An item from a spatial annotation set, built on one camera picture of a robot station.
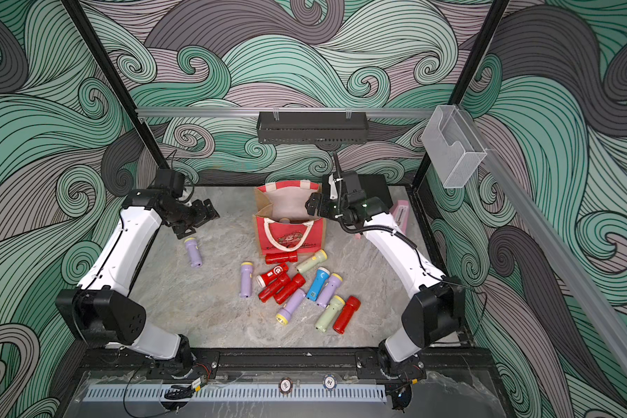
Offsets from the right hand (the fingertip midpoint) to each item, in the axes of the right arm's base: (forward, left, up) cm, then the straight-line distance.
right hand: (314, 207), depth 80 cm
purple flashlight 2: (-14, -7, -22) cm, 27 cm away
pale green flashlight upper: (-6, -1, -22) cm, 23 cm away
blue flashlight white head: (-16, -1, -22) cm, 27 cm away
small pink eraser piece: (+5, -17, -24) cm, 30 cm away
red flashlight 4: (-23, -12, -22) cm, 33 cm away
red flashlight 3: (-15, +6, -22) cm, 27 cm away
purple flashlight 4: (+11, +12, -21) cm, 27 cm away
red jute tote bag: (-5, +3, -7) cm, 9 cm away
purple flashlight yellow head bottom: (-26, +11, -21) cm, 35 cm away
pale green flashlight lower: (-25, -5, -23) cm, 34 cm away
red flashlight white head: (-14, +17, -21) cm, 30 cm away
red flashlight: (-6, +12, -21) cm, 25 cm away
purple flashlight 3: (-5, +44, -21) cm, 49 cm away
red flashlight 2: (-17, +14, -21) cm, 30 cm away
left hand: (-3, +33, -1) cm, 34 cm away
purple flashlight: (-12, +24, -22) cm, 35 cm away
